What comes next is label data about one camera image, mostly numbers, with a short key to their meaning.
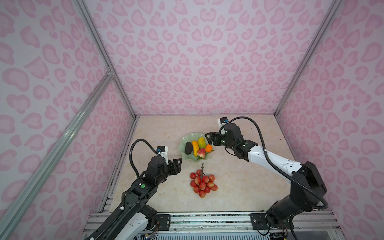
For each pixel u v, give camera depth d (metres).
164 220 0.73
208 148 0.93
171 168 0.68
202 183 0.80
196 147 0.98
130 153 0.54
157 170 0.57
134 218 0.60
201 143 0.96
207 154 0.93
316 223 0.74
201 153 0.90
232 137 0.64
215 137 0.74
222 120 0.74
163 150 0.68
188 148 0.98
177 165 0.70
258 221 0.73
